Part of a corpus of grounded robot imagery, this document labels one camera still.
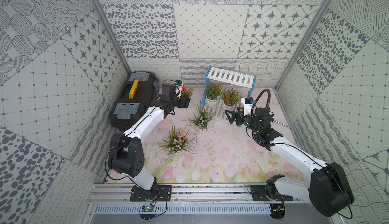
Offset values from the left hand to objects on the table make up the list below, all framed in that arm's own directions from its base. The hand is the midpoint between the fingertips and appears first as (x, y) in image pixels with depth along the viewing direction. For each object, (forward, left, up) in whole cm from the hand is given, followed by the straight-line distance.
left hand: (188, 97), depth 86 cm
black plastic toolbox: (+8, +34, -4) cm, 35 cm away
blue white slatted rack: (+10, -22, -4) cm, 24 cm away
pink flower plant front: (-24, +5, -7) cm, 26 cm away
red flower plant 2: (+11, -15, -5) cm, 19 cm away
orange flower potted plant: (+1, +1, +4) cm, 4 cm away
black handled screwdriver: (-1, -56, -21) cm, 60 cm away
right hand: (-8, -25, -2) cm, 26 cm away
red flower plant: (+5, -26, -5) cm, 27 cm away
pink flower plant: (-10, -8, -8) cm, 15 cm away
